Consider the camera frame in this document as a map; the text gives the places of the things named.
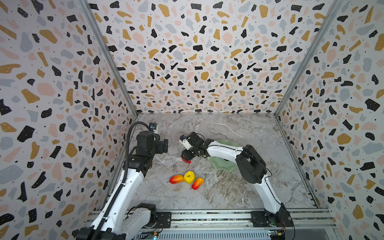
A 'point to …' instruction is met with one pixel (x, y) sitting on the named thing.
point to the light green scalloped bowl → (222, 164)
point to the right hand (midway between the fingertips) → (181, 152)
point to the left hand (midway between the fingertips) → (155, 136)
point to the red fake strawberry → (187, 161)
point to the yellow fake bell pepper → (189, 177)
